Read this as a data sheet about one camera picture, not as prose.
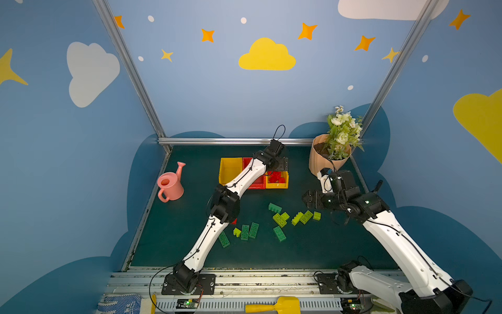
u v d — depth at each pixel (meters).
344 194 0.55
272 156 0.80
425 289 0.38
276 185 1.00
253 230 0.87
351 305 0.71
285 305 0.69
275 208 0.93
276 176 1.04
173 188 0.91
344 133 0.87
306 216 0.91
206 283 0.75
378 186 0.86
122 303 0.70
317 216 0.91
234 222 0.69
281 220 0.91
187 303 0.71
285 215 0.92
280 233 0.86
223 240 0.85
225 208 0.65
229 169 1.08
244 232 0.86
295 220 0.90
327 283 0.75
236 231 0.86
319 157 0.97
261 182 1.02
